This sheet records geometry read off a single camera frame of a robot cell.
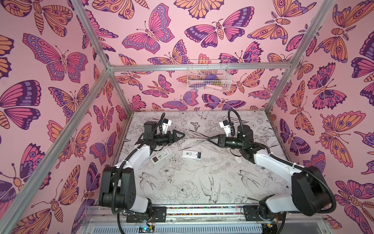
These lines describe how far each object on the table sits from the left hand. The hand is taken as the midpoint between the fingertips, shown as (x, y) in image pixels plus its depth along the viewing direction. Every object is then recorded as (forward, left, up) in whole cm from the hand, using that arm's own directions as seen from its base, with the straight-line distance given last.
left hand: (182, 136), depth 82 cm
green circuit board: (-41, +18, -21) cm, 50 cm away
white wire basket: (+35, -16, +13) cm, 40 cm away
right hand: (-3, -14, +3) cm, 15 cm away
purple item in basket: (+37, -18, +14) cm, 44 cm away
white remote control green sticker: (-2, -5, -18) cm, 19 cm away
